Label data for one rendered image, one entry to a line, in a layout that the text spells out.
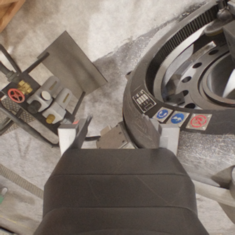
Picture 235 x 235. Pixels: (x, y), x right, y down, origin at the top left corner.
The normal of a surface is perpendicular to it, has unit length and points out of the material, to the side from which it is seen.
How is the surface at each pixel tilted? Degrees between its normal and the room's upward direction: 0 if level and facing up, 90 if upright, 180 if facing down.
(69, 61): 0
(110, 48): 0
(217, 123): 90
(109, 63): 0
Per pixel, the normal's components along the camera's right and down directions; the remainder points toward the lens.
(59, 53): -0.11, 0.65
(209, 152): -0.76, -0.18
